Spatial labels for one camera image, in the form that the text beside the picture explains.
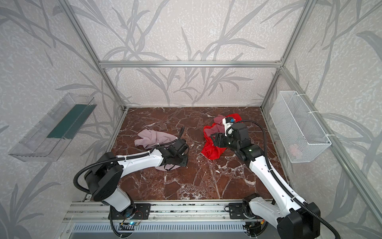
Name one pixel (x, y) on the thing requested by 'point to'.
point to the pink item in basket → (296, 151)
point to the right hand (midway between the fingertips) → (215, 131)
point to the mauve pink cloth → (219, 127)
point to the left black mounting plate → (136, 211)
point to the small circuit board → (133, 223)
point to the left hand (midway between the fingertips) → (188, 156)
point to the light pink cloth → (149, 138)
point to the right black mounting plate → (236, 211)
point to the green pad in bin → (70, 124)
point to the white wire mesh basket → (300, 137)
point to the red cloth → (209, 150)
